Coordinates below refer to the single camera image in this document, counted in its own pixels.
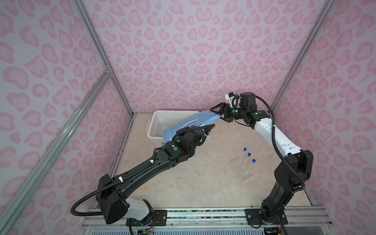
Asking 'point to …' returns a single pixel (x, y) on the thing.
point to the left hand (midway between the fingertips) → (185, 125)
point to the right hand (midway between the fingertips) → (215, 110)
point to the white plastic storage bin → (161, 120)
